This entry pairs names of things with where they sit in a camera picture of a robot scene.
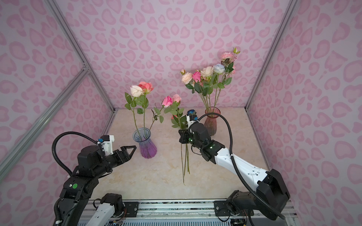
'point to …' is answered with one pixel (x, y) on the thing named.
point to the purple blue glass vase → (142, 135)
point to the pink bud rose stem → (181, 124)
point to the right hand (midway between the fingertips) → (178, 130)
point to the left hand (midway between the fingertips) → (131, 147)
